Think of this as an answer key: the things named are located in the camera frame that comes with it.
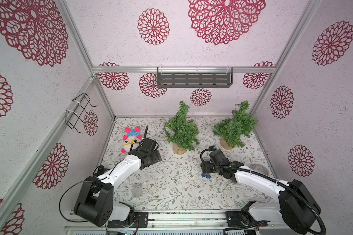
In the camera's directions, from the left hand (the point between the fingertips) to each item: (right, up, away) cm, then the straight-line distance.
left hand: (155, 159), depth 89 cm
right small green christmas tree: (+45, +18, -7) cm, 49 cm away
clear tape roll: (+67, -6, -1) cm, 67 cm away
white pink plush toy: (-16, +12, +9) cm, 22 cm away
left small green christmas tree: (+16, +17, -11) cm, 25 cm away
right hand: (+30, -2, -1) cm, 30 cm away
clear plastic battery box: (-9, -17, -5) cm, 20 cm away
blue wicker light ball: (+29, -9, 0) cm, 31 cm away
